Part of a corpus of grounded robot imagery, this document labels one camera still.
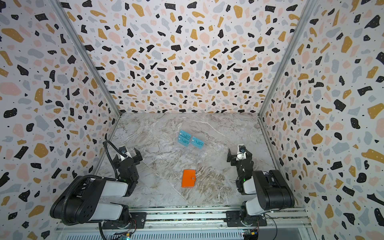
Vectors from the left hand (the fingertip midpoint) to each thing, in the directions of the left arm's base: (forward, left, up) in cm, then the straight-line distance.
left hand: (128, 149), depth 85 cm
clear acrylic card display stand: (+8, -36, -10) cm, 38 cm away
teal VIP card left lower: (+10, -31, -6) cm, 33 cm away
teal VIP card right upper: (+7, -40, -5) cm, 41 cm away
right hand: (+1, -65, -1) cm, 65 cm away
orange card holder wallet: (-13, -34, -12) cm, 39 cm away
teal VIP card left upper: (+13, -32, -4) cm, 35 cm away
